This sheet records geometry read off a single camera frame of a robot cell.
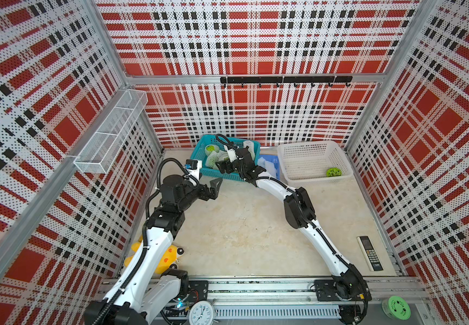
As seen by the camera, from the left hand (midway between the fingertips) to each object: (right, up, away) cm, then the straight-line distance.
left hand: (213, 176), depth 76 cm
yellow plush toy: (-17, -32, -1) cm, 36 cm away
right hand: (+1, +8, +27) cm, 28 cm away
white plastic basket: (+48, +6, +39) cm, 62 cm away
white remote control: (+64, -32, +5) cm, 71 cm away
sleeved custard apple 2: (-7, +7, +31) cm, 33 cm away
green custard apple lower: (+57, +1, +25) cm, 62 cm away
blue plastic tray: (+28, +9, +35) cm, 45 cm away
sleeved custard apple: (-7, +15, +35) cm, 39 cm away
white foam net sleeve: (-1, +10, +30) cm, 32 cm away
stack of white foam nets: (+24, +4, +32) cm, 40 cm away
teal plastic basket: (-14, +18, +38) cm, 44 cm away
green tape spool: (+63, -44, -10) cm, 77 cm away
